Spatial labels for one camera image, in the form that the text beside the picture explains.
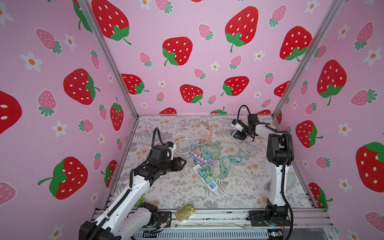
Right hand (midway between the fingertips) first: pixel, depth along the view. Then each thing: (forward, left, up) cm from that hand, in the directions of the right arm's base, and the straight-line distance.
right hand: (237, 132), depth 109 cm
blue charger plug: (-37, +23, +6) cm, 44 cm away
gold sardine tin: (-57, +29, +3) cm, 64 cm away
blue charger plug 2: (-2, +4, +2) cm, 5 cm away
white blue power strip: (-43, +16, +2) cm, 46 cm away
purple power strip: (-27, +23, +2) cm, 36 cm away
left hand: (-36, +33, +15) cm, 51 cm away
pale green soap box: (-33, -28, +1) cm, 44 cm away
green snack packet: (-55, +55, +1) cm, 78 cm away
